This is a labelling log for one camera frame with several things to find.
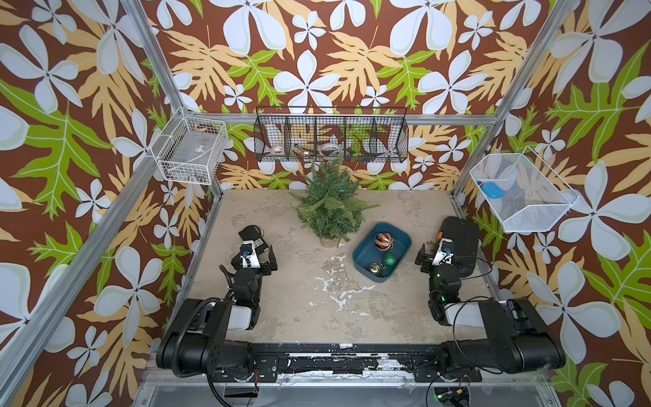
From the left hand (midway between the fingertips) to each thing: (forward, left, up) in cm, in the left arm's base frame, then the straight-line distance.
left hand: (256, 245), depth 87 cm
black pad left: (+13, +7, -12) cm, 20 cm away
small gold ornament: (-4, -43, -8) cm, 44 cm away
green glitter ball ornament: (-2, -48, -8) cm, 49 cm away
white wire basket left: (+25, +24, +21) cm, 41 cm away
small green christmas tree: (+1, -26, +20) cm, 33 cm away
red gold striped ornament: (+6, -47, -6) cm, 47 cm away
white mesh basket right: (+7, -89, +18) cm, 91 cm away
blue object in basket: (+14, -81, +14) cm, 84 cm away
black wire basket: (+40, -15, +18) cm, 47 cm away
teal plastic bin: (+4, -46, -10) cm, 47 cm away
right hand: (0, -63, -1) cm, 63 cm away
